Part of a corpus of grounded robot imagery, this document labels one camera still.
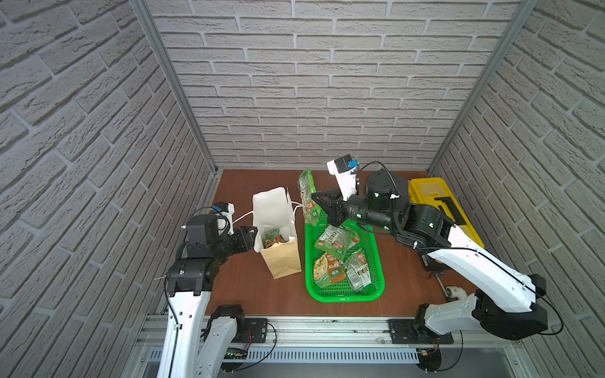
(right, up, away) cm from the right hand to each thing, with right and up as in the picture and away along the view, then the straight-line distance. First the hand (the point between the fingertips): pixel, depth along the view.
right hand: (316, 194), depth 56 cm
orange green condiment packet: (+8, -28, +29) cm, 42 cm away
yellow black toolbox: (+47, +1, +34) cm, 58 cm away
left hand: (-21, -10, +14) cm, 27 cm away
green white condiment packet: (+9, -19, +36) cm, 41 cm away
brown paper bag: (-15, -16, +33) cm, 40 cm away
